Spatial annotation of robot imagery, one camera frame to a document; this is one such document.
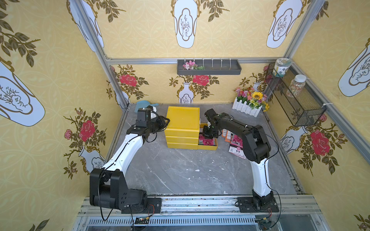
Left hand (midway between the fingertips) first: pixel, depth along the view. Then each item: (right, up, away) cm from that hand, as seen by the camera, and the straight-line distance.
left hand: (163, 121), depth 85 cm
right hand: (+28, -9, +15) cm, 33 cm away
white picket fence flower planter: (+60, +9, +27) cm, 66 cm away
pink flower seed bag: (+26, -14, +12) cm, 32 cm away
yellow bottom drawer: (+26, -17, +8) cm, 32 cm away
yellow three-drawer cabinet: (+12, -5, -5) cm, 14 cm away
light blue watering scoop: (-23, +14, +36) cm, 45 cm away
